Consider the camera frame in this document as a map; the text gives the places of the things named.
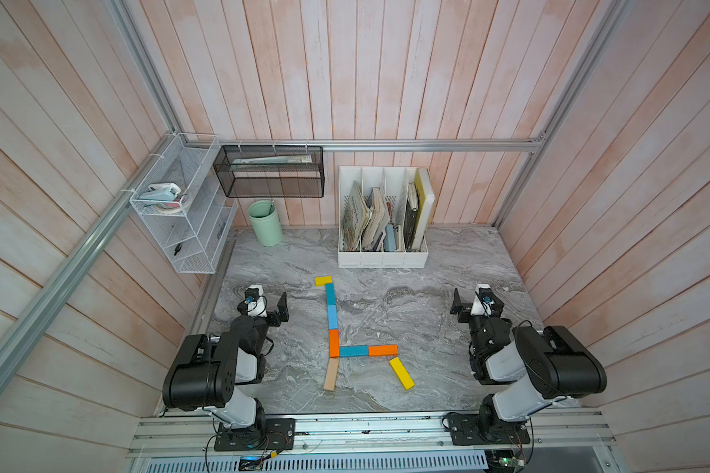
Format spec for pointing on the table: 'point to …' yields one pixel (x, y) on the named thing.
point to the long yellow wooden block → (402, 373)
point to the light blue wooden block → (332, 318)
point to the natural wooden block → (330, 374)
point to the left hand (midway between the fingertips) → (272, 294)
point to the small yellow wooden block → (321, 281)
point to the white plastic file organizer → (375, 221)
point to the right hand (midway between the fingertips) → (473, 287)
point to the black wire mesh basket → (270, 170)
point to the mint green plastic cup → (264, 218)
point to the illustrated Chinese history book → (356, 219)
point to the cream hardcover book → (424, 208)
